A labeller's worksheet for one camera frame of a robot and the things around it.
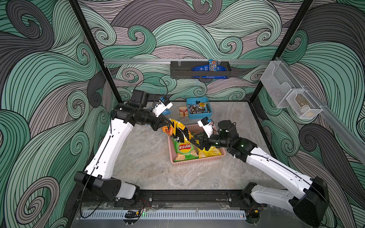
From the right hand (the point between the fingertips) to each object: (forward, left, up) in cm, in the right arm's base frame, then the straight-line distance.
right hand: (193, 137), depth 72 cm
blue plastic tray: (+48, -4, -21) cm, 53 cm away
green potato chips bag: (+1, +4, -17) cm, 18 cm away
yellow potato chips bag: (0, -13, -18) cm, 22 cm away
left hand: (+5, +13, +9) cm, 17 cm away
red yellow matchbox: (+37, +4, -22) cm, 44 cm away
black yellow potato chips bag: (+2, +8, +3) cm, 9 cm away
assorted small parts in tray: (+41, -9, -22) cm, 47 cm away
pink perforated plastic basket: (+4, 0, +2) cm, 4 cm away
